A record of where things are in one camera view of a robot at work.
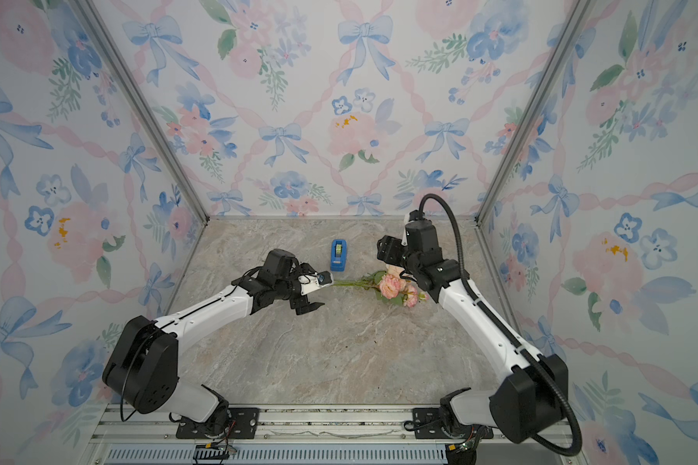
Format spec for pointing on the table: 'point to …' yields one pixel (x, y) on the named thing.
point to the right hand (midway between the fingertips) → (390, 243)
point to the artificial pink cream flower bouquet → (388, 286)
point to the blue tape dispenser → (338, 258)
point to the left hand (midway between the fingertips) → (318, 282)
